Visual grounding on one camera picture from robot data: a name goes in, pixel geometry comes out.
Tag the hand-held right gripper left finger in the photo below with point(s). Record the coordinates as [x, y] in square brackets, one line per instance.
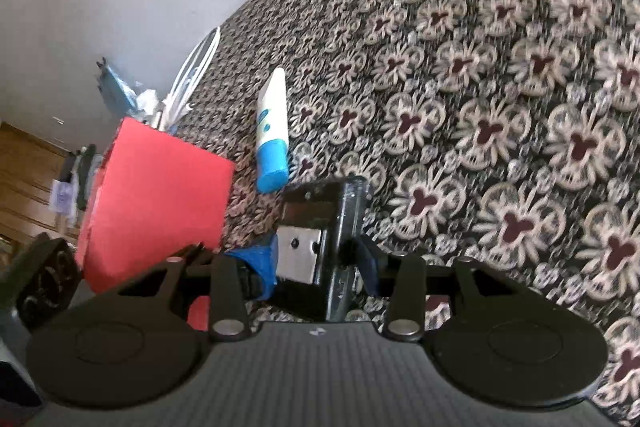
[260, 262]

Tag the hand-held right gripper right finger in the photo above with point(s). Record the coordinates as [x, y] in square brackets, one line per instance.
[370, 264]

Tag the black case with metal plate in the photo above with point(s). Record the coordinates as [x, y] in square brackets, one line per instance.
[345, 227]

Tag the red cardboard box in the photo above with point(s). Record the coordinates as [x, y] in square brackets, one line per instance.
[150, 197]

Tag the white tube with blue cap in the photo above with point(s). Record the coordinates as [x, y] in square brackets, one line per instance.
[272, 132]

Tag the wooden cabinet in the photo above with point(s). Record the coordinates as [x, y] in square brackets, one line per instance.
[25, 177]

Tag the floral patterned cloth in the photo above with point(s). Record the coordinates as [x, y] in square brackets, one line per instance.
[475, 107]

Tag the crumpled white paper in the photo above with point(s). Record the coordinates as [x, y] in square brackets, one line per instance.
[147, 102]

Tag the blue plastic bag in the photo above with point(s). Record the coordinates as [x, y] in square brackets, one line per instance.
[117, 89]

